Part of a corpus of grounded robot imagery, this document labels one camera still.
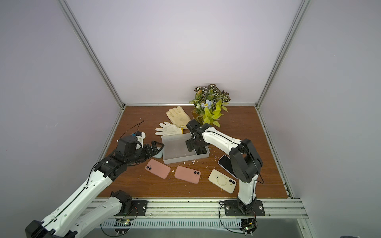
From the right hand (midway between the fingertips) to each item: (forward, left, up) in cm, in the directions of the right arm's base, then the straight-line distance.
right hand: (196, 142), depth 90 cm
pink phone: (-15, +23, -6) cm, 28 cm away
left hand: (-11, +18, +13) cm, 24 cm away
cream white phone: (-21, -15, -7) cm, 26 cm away
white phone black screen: (-10, -17, -6) cm, 21 cm away
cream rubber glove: (+27, +15, -7) cm, 31 cm away
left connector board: (-43, +36, -10) cm, 57 cm away
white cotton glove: (+15, +21, -6) cm, 27 cm away
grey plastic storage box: (-1, +15, -7) cm, 16 cm away
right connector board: (-40, -26, -9) cm, 49 cm away
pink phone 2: (-17, +5, -8) cm, 19 cm away
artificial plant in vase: (+14, -7, +19) cm, 25 cm away
